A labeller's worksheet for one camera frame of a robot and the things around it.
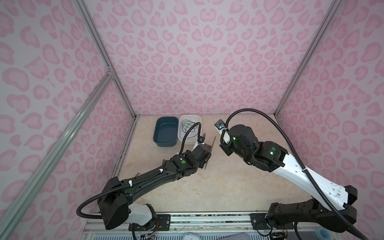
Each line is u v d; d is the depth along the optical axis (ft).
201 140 2.19
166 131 3.58
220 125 1.77
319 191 1.24
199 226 2.40
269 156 1.39
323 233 2.28
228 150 1.93
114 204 1.31
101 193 1.26
